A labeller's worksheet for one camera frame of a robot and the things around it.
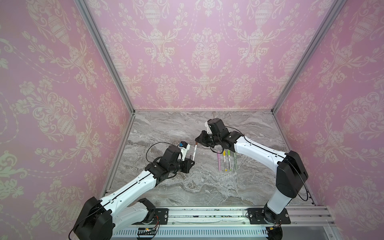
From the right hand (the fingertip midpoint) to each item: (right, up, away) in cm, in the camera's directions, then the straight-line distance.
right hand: (195, 139), depth 82 cm
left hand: (0, -12, -4) cm, 13 cm away
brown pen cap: (+1, -2, -1) cm, 2 cm away
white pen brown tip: (0, -7, -2) cm, 7 cm away
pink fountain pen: (+15, -14, +11) cm, 23 cm away
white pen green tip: (+14, -4, -21) cm, 26 cm away
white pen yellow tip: (+19, -11, +13) cm, 25 cm away
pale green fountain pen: (+25, -14, +11) cm, 31 cm away
